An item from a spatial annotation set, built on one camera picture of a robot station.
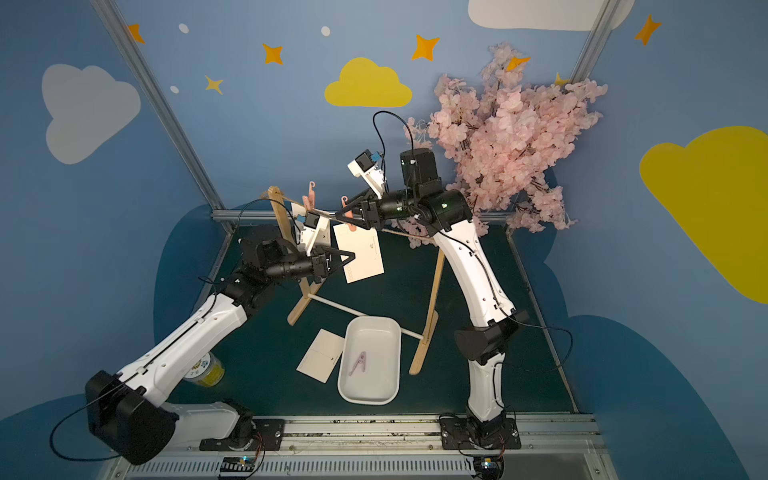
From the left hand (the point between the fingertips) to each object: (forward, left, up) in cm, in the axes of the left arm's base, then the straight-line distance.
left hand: (355, 252), depth 67 cm
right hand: (+5, +2, +9) cm, 10 cm away
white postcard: (-11, +12, -36) cm, 40 cm away
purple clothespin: (-13, 0, -34) cm, 37 cm away
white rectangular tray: (-14, -3, -35) cm, 38 cm away
